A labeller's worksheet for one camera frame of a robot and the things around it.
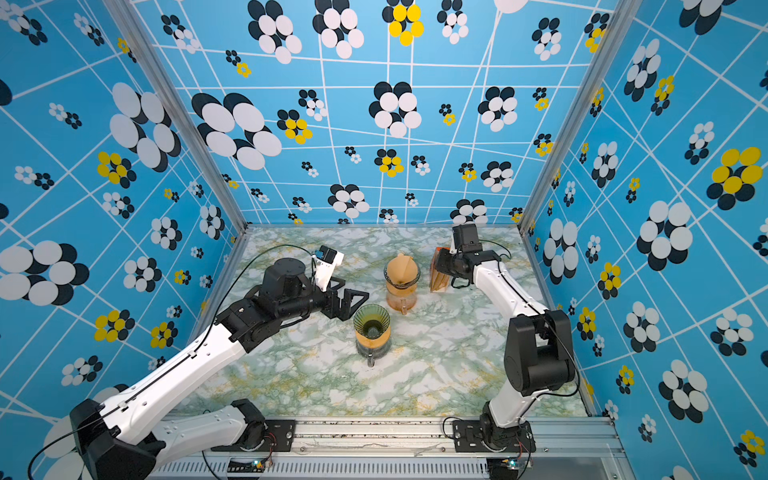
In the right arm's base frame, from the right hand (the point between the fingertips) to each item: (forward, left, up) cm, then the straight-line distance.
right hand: (443, 262), depth 92 cm
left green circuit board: (-51, +48, -13) cm, 72 cm away
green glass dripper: (-19, +22, -3) cm, 29 cm away
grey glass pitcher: (-27, +21, -6) cm, 35 cm away
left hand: (-19, +23, +14) cm, 33 cm away
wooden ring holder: (-8, +13, -4) cm, 16 cm away
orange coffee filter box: (-2, +1, -7) cm, 7 cm away
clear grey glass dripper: (-6, +13, -3) cm, 15 cm away
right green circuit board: (-51, -10, -13) cm, 54 cm away
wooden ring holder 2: (-25, +20, -4) cm, 32 cm away
